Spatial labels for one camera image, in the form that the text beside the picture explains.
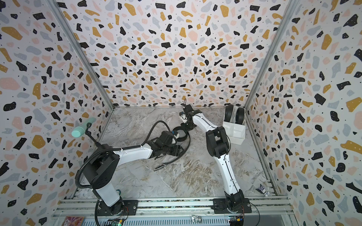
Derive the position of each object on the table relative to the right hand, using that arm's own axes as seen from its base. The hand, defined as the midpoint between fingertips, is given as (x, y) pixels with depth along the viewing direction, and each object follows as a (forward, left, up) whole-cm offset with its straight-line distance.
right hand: (187, 129), depth 106 cm
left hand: (-19, +2, +5) cm, 20 cm away
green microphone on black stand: (-25, +48, +32) cm, 63 cm away
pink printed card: (-58, +54, +2) cm, 79 cm away
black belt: (+9, -39, +5) cm, 41 cm away
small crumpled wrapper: (-41, -43, -1) cm, 59 cm away
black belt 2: (+11, -30, +7) cm, 33 cm away
